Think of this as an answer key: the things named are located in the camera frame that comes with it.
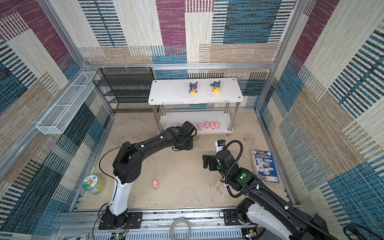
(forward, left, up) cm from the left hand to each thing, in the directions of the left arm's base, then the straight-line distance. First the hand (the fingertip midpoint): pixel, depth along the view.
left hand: (190, 145), depth 94 cm
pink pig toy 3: (+14, -11, +2) cm, 18 cm away
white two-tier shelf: (+41, -16, -4) cm, 44 cm away
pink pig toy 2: (+13, -6, +2) cm, 15 cm away
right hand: (-13, -11, +8) cm, 19 cm away
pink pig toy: (+15, +6, +2) cm, 16 cm away
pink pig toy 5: (+14, -18, +2) cm, 22 cm away
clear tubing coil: (-38, +8, -7) cm, 40 cm away
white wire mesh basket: (-3, +62, +27) cm, 68 cm away
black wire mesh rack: (+39, +46, +13) cm, 62 cm away
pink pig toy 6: (-21, +20, -5) cm, 30 cm away
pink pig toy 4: (+13, -14, +2) cm, 20 cm away
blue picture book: (-13, -43, -3) cm, 45 cm away
